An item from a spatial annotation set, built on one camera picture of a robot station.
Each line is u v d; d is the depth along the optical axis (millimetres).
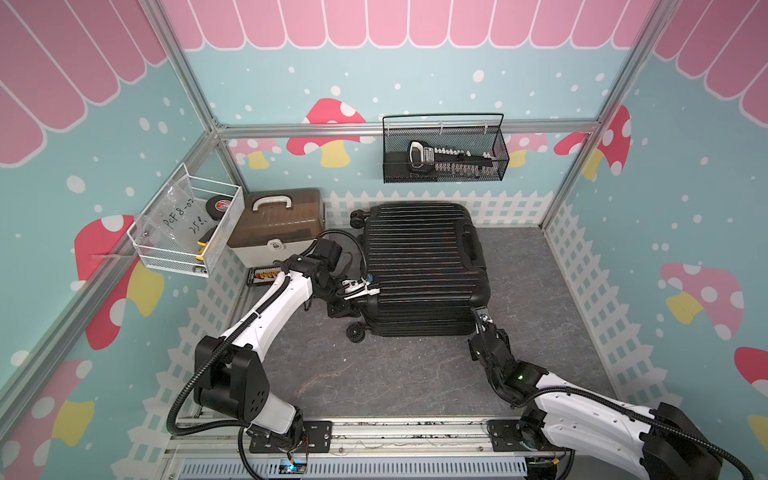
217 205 798
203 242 638
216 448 744
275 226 943
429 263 828
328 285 686
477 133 921
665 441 419
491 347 616
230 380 425
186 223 697
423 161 872
